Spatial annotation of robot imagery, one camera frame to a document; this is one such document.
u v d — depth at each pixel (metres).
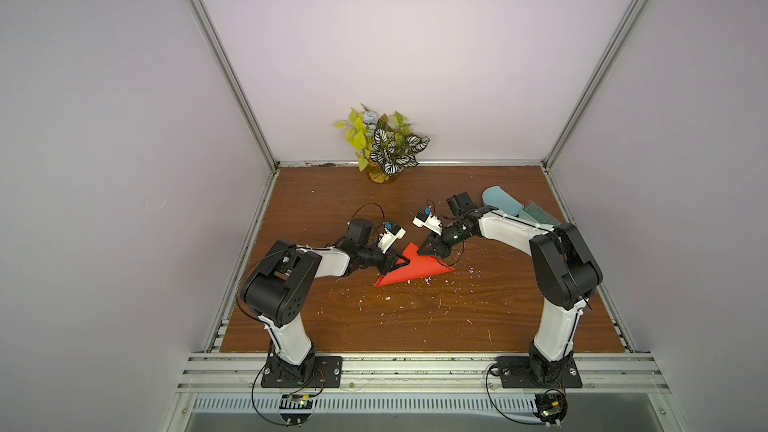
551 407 0.70
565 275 0.50
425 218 0.81
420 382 0.73
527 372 0.71
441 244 0.80
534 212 1.06
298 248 0.55
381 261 0.81
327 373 0.73
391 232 0.82
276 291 0.49
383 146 0.95
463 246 0.79
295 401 0.72
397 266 0.87
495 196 1.09
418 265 0.88
